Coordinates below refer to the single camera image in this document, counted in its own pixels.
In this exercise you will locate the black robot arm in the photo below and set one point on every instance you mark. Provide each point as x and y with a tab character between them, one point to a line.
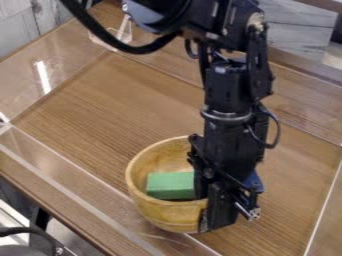
229	30

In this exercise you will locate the brown wooden bowl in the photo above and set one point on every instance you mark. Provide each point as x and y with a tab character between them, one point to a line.
173	215

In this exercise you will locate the green rectangular block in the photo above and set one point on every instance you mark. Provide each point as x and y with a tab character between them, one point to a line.
171	185

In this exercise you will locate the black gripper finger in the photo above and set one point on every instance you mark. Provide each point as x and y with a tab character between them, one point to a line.
221	212

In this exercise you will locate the clear acrylic tray wall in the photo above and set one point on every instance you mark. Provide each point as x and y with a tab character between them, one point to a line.
92	208

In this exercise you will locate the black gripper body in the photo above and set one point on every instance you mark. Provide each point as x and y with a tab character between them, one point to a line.
226	153

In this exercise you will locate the clear acrylic corner bracket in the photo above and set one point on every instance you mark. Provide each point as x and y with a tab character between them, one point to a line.
123	34

